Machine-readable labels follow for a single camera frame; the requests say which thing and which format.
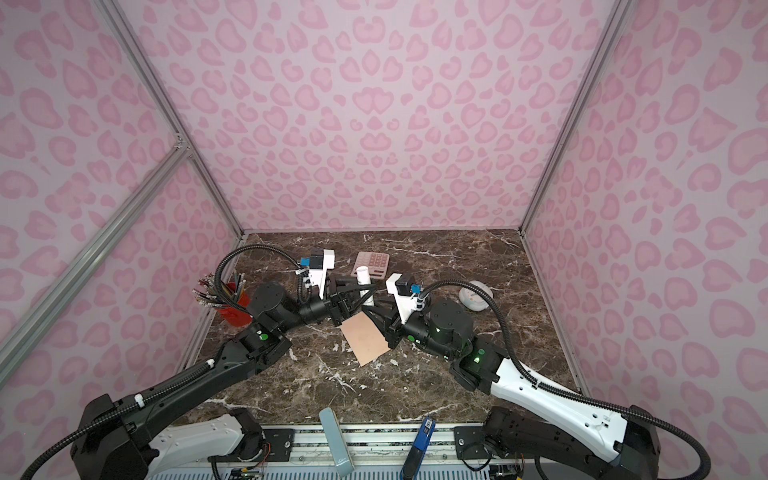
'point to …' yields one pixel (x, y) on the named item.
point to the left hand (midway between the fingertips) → (374, 283)
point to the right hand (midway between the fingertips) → (366, 306)
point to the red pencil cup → (233, 315)
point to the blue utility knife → (420, 446)
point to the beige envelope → (365, 338)
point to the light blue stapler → (342, 459)
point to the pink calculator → (377, 263)
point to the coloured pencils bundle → (212, 293)
